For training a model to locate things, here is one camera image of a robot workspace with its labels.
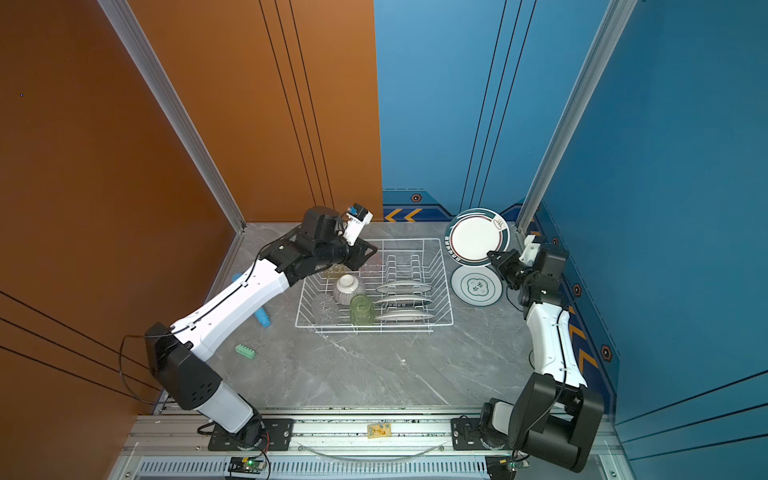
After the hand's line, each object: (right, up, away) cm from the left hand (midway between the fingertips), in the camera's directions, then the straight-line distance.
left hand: (373, 243), depth 77 cm
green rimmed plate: (+34, -14, +25) cm, 44 cm away
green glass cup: (-4, -19, +8) cm, 21 cm away
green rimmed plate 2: (+28, +3, +8) cm, 29 cm away
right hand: (+30, -2, +4) cm, 31 cm away
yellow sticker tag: (+2, -47, -3) cm, 47 cm away
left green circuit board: (-30, -53, -6) cm, 61 cm away
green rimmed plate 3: (+8, -17, +12) cm, 23 cm away
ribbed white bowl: (-10, -14, +17) cm, 24 cm away
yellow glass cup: (-8, -7, -9) cm, 14 cm away
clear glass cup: (-14, -19, +8) cm, 25 cm away
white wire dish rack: (+12, -5, +33) cm, 35 cm away
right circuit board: (+31, -53, -7) cm, 62 cm away
